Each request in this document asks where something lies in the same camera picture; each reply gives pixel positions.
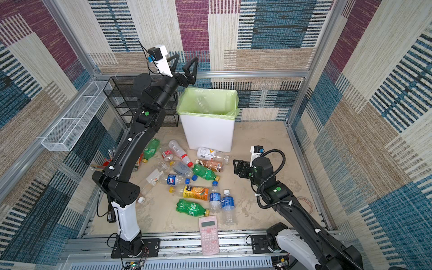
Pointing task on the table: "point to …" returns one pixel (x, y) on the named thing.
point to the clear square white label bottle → (150, 182)
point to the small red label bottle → (167, 155)
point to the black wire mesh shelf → (121, 91)
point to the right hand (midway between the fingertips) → (241, 164)
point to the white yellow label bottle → (208, 153)
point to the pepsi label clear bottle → (174, 179)
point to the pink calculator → (210, 234)
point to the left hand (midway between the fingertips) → (187, 56)
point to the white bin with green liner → (208, 116)
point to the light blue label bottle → (181, 168)
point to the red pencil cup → (107, 162)
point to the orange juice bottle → (190, 192)
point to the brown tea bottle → (216, 166)
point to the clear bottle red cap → (174, 147)
